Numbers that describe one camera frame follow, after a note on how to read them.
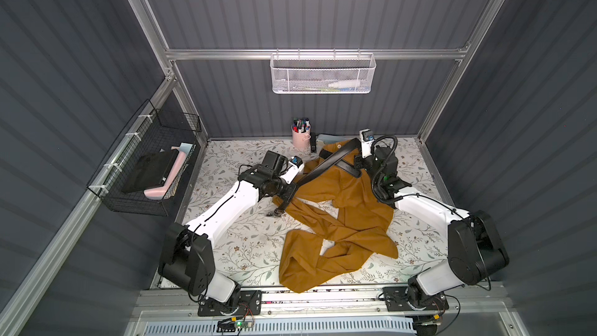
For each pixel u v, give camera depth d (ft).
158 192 2.09
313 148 3.71
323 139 3.89
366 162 2.47
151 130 2.60
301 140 3.66
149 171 2.26
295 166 2.46
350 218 2.99
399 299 2.40
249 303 2.41
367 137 2.37
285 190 2.42
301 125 3.58
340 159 2.59
